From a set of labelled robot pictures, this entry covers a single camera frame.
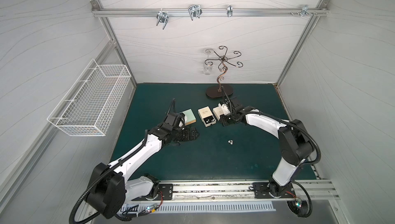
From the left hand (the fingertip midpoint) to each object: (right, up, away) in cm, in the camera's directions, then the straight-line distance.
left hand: (194, 136), depth 81 cm
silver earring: (+8, +5, +17) cm, 19 cm away
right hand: (+16, +7, +12) cm, 21 cm away
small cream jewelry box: (+8, +8, +16) cm, 19 cm away
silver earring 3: (+22, -6, +10) cm, 25 cm away
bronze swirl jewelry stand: (+25, +26, +34) cm, 50 cm away
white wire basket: (-47, +15, -13) cm, 51 cm away
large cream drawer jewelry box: (+15, +11, +20) cm, 27 cm away
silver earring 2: (+12, +6, +18) cm, 22 cm away
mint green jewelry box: (-4, +8, +20) cm, 21 cm away
